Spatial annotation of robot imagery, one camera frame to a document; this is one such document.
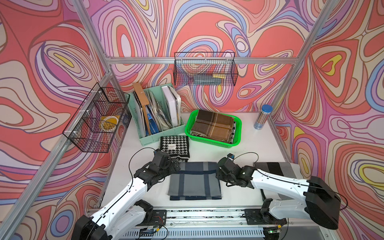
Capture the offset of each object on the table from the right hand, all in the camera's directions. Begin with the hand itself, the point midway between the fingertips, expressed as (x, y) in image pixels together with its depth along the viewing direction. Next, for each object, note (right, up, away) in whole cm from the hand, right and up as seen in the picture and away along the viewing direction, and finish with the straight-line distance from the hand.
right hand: (217, 177), depth 83 cm
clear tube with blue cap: (+34, +39, +12) cm, 53 cm away
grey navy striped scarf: (-12, -2, -1) cm, 13 cm away
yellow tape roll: (-54, +30, -13) cm, 63 cm away
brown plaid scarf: (+1, +30, +19) cm, 35 cm away
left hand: (-23, +7, -1) cm, 24 cm away
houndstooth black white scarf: (-24, +15, +13) cm, 31 cm away
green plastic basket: (-4, +20, +13) cm, 24 cm away
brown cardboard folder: (-42, +45, +1) cm, 62 cm away
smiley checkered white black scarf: (+14, +24, +18) cm, 34 cm away
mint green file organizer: (-37, +38, +9) cm, 54 cm away
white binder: (-34, +31, +17) cm, 49 cm away
